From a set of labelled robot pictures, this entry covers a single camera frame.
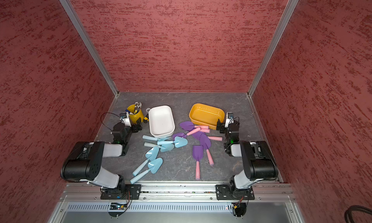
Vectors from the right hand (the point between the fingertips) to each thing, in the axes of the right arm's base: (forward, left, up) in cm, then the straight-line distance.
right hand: (225, 120), depth 94 cm
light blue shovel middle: (-15, +41, -6) cm, 44 cm away
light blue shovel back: (-9, +47, -5) cm, 48 cm away
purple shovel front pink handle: (-19, +19, -7) cm, 28 cm away
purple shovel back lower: (-6, +13, -3) cm, 15 cm away
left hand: (+1, +61, +2) cm, 61 cm away
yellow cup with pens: (+6, +61, +4) cm, 61 cm away
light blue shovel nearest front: (-27, +46, -6) cm, 53 cm away
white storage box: (+6, +45, -7) cm, 46 cm away
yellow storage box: (+10, +12, -8) cm, 18 cm away
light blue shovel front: (-20, +49, -7) cm, 53 cm away
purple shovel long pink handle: (-12, +13, -7) cm, 19 cm away
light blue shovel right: (-12, +31, -5) cm, 33 cm away
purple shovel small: (-7, +29, -6) cm, 30 cm away
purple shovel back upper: (+1, +25, -7) cm, 26 cm away
